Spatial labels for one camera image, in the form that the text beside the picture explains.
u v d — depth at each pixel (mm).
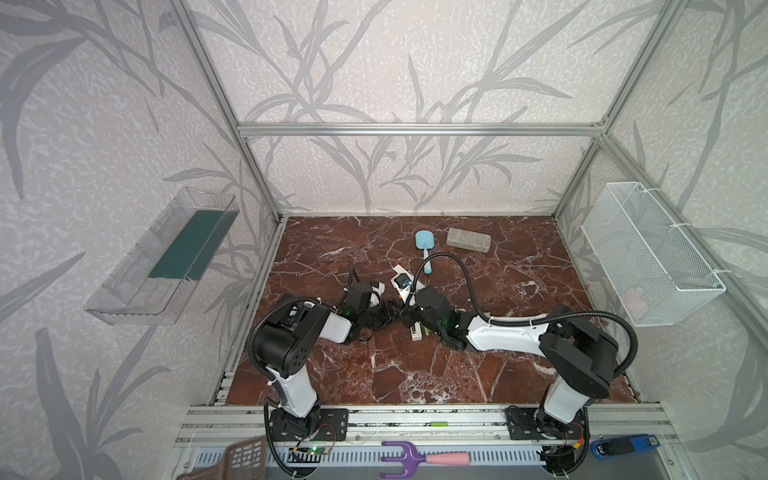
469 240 1087
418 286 1025
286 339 483
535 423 737
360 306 756
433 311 649
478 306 961
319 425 719
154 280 642
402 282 724
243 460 695
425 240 1125
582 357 455
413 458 693
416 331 883
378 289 907
